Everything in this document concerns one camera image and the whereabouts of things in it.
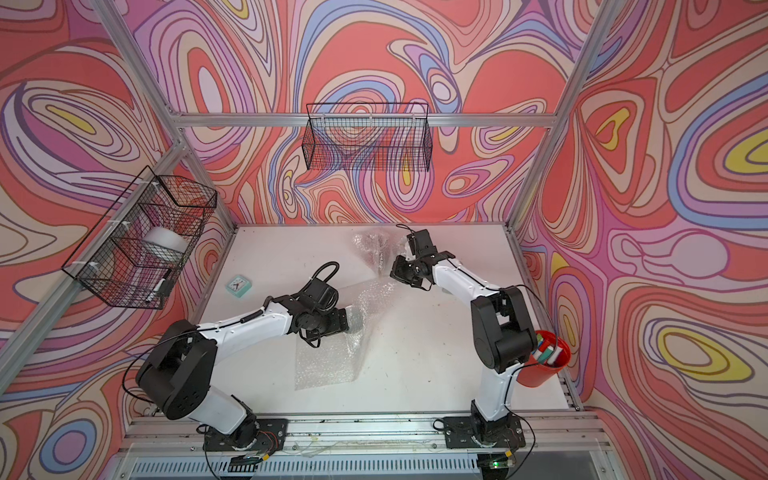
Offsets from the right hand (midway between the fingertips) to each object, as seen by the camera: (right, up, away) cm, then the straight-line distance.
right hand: (392, 280), depth 93 cm
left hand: (-14, -14, -5) cm, 21 cm away
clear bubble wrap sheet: (-5, +9, +6) cm, 12 cm away
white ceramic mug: (-11, -10, -8) cm, 17 cm away
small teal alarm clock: (-51, -3, +6) cm, 52 cm away
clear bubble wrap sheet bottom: (-16, -22, -6) cm, 28 cm away
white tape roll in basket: (-57, +12, -20) cm, 61 cm away
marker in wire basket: (-56, 0, -21) cm, 60 cm away
